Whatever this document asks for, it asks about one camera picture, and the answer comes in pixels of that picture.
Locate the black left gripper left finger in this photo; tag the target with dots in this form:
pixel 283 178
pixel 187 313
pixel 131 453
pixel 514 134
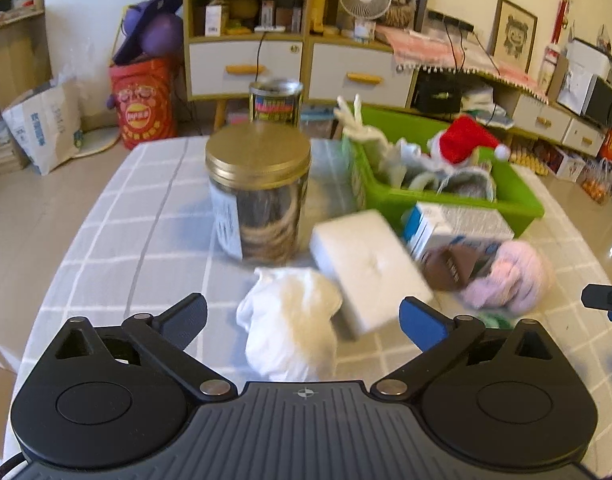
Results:
pixel 181 323

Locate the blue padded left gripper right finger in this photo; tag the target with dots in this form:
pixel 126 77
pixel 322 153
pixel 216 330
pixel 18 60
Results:
pixel 422 324

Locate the brown fabric piece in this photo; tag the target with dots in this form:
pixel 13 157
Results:
pixel 451 268

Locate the white foam block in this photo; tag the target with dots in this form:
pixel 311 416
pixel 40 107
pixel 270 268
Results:
pixel 363 255

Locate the grey checked table cloth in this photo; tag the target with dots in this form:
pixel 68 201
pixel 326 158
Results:
pixel 149 241

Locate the blue white carton box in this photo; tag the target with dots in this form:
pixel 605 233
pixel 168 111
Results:
pixel 429 226

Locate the white sock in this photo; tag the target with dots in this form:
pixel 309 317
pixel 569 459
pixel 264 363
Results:
pixel 287 316

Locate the green plastic bin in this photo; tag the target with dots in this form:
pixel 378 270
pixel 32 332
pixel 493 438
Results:
pixel 515 200

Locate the gold lid glass jar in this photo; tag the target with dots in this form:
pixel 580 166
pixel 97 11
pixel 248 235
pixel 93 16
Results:
pixel 258 176

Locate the white knit glove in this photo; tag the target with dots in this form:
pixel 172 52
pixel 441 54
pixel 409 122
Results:
pixel 373 140

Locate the red Santa hat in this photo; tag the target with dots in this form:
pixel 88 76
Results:
pixel 461 139

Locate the low white drawer sideboard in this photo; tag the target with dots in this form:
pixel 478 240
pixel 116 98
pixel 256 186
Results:
pixel 439 92

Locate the red snack bag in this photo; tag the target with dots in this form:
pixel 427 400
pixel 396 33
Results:
pixel 141 94

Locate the dark tin can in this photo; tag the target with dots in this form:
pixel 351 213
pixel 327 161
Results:
pixel 275 100

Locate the pink fringed cloth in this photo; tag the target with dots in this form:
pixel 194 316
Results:
pixel 413 50

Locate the black microwave appliance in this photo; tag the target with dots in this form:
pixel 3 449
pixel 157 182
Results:
pixel 587 94

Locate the purple bag with ball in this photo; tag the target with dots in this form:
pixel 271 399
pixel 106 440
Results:
pixel 152 28

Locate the framed cartoon picture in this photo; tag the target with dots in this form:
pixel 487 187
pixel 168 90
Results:
pixel 513 35

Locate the wooden cabinet with white drawers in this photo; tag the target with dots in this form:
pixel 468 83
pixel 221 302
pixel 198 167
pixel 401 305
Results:
pixel 228 44

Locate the wooden shelf with boxes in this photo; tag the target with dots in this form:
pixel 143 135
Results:
pixel 24 65

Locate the white desk fan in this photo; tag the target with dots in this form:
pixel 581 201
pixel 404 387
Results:
pixel 365 13

